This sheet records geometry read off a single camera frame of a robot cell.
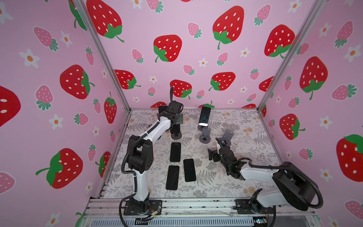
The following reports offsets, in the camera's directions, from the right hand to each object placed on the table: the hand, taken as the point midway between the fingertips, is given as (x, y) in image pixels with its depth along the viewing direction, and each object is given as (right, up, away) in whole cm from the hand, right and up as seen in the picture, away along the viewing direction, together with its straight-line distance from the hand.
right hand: (214, 147), depth 90 cm
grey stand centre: (-5, +6, +8) cm, 11 cm away
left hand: (-25, +20, +6) cm, 32 cm away
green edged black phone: (-5, +21, +12) cm, 25 cm away
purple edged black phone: (-26, -17, -6) cm, 32 cm away
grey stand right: (+10, +7, +4) cm, 13 cm away
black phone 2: (-26, -4, +6) cm, 27 cm away
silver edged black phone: (-16, -13, -3) cm, 21 cm away
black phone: (-22, +18, -4) cm, 29 cm away
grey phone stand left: (-26, +6, +14) cm, 30 cm away
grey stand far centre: (-7, +12, +21) cm, 26 cm away
